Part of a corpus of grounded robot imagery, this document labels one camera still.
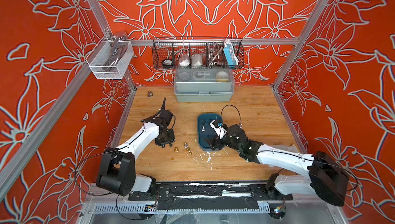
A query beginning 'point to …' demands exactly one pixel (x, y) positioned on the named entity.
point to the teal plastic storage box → (205, 130)
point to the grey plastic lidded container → (204, 85)
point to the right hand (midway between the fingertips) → (207, 133)
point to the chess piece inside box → (203, 129)
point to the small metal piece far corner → (150, 94)
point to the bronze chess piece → (189, 150)
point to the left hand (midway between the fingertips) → (170, 140)
